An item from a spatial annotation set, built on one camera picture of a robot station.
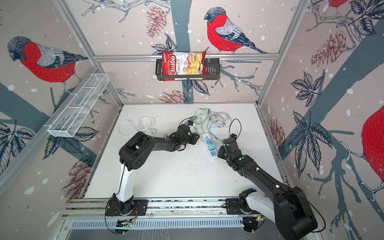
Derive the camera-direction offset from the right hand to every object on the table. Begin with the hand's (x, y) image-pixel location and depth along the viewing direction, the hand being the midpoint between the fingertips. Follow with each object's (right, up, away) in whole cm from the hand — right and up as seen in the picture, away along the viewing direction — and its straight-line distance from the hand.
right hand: (219, 151), depth 87 cm
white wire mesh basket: (-77, +17, -17) cm, 81 cm away
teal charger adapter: (-5, +3, +2) cm, 5 cm away
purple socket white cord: (-64, +13, +20) cm, 69 cm away
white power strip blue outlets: (-7, +5, +10) cm, 13 cm away
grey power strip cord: (+6, +20, +25) cm, 32 cm away
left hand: (-13, +7, +11) cm, 19 cm away
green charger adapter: (-6, +25, +27) cm, 37 cm away
